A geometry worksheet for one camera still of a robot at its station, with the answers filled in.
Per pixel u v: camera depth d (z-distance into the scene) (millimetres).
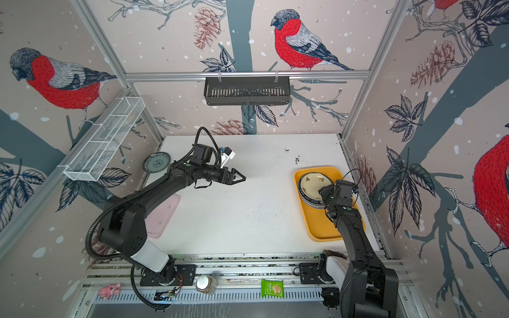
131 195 479
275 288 698
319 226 872
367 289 397
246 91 1067
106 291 685
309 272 733
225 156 778
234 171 743
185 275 731
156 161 1104
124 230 444
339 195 650
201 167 687
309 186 928
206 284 629
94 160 716
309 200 879
